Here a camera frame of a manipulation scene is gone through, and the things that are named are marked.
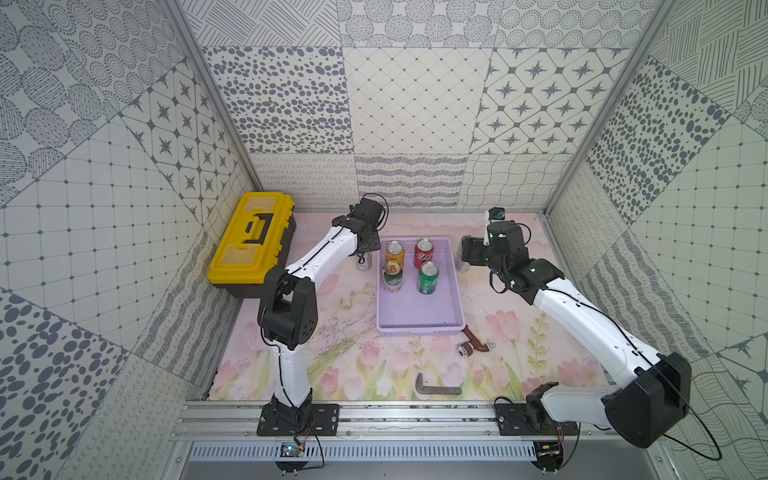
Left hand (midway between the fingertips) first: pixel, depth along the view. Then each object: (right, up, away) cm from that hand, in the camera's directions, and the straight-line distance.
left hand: (366, 238), depth 94 cm
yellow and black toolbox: (-33, -2, -5) cm, 33 cm away
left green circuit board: (-16, -52, -22) cm, 59 cm away
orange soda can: (+9, -4, +2) cm, 10 cm away
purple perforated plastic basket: (+14, -24, +1) cm, 28 cm away
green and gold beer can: (+9, -12, -3) cm, 15 cm away
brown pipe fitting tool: (+29, -31, -12) cm, 44 cm away
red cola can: (+18, -4, +2) cm, 19 cm away
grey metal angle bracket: (+20, -41, -16) cm, 48 cm away
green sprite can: (+19, -12, -3) cm, 23 cm away
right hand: (+32, -2, -13) cm, 34 cm away
